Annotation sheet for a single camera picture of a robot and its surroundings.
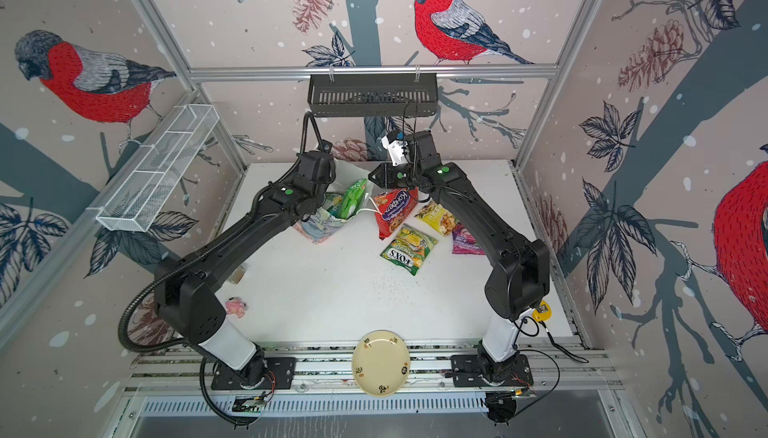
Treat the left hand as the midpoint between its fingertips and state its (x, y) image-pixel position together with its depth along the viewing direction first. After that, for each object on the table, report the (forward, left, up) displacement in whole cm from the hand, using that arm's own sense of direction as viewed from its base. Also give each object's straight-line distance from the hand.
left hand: (303, 168), depth 81 cm
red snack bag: (0, -25, -18) cm, 30 cm away
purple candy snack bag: (-9, -48, -26) cm, 55 cm away
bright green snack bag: (-1, -13, -13) cm, 18 cm away
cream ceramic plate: (-42, -21, -28) cm, 55 cm away
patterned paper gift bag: (-11, -6, -10) cm, 16 cm away
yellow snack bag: (+1, -41, -25) cm, 48 cm away
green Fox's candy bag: (-11, -30, -25) cm, 41 cm away
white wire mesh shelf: (-13, +39, +1) cm, 41 cm away
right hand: (-3, -19, -1) cm, 19 cm away
